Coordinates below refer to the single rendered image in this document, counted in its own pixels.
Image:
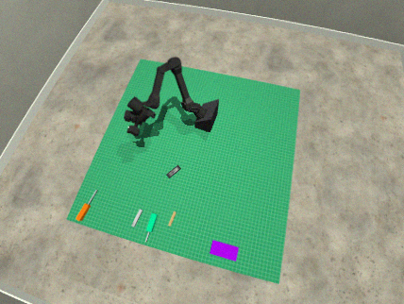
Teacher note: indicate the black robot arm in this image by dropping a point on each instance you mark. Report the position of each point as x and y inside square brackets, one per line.
[174, 64]

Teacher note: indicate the purple rectangular block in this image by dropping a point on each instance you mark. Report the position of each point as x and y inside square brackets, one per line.
[224, 250]

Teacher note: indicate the green work mat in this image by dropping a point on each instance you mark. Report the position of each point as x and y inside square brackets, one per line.
[234, 184]

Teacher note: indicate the orange-handled screwdriver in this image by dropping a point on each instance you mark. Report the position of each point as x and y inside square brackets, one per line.
[84, 210]

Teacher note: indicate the grey rectangular bar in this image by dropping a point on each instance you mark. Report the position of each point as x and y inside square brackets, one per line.
[137, 218]

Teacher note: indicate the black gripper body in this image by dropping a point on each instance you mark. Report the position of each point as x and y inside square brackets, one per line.
[134, 129]

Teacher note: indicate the black strip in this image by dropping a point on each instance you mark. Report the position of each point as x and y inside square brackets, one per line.
[172, 172]

